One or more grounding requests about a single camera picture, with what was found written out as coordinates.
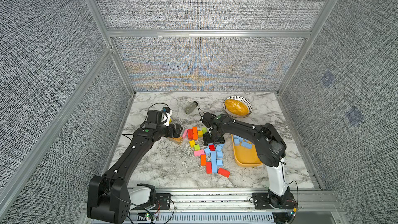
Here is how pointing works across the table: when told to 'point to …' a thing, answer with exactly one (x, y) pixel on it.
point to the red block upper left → (190, 132)
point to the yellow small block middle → (192, 143)
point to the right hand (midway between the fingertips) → (209, 139)
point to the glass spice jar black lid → (190, 107)
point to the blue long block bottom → (214, 162)
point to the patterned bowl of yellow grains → (238, 107)
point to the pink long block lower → (199, 152)
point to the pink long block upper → (185, 134)
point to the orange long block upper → (195, 132)
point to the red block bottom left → (209, 167)
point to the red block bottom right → (224, 172)
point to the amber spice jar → (177, 140)
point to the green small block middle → (197, 147)
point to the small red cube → (212, 147)
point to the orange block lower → (203, 160)
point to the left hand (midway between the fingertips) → (176, 126)
